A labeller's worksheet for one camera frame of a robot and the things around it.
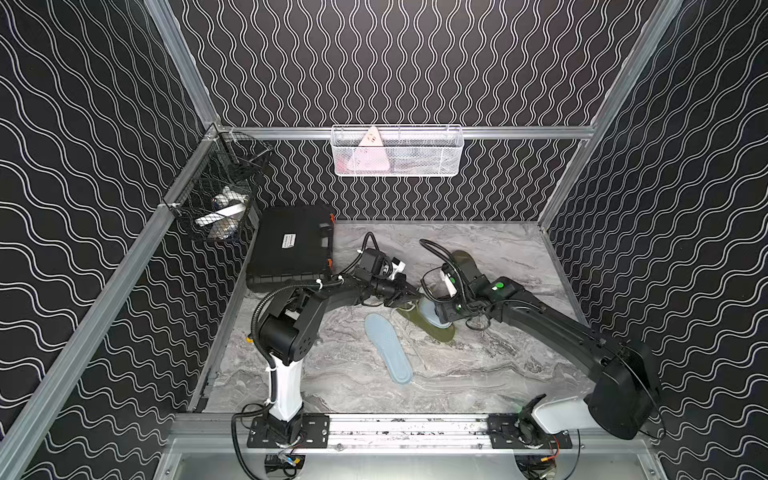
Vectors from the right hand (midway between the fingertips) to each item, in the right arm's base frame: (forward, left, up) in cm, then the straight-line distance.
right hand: (449, 304), depth 84 cm
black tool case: (+28, +51, -4) cm, 58 cm away
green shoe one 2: (-3, 0, +23) cm, 23 cm away
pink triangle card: (+36, +23, +25) cm, 49 cm away
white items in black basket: (+9, +57, +24) cm, 63 cm away
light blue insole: (-5, +18, -11) cm, 22 cm away
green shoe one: (0, +10, -5) cm, 11 cm away
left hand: (+4, +7, 0) cm, 9 cm away
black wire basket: (+22, +67, +20) cm, 73 cm away
